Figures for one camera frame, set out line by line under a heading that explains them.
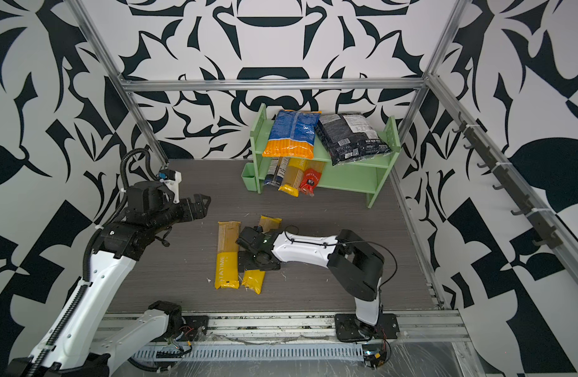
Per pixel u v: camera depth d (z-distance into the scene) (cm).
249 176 107
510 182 55
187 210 62
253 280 80
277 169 96
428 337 73
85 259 43
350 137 83
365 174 97
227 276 83
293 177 94
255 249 65
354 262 47
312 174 91
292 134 83
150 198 51
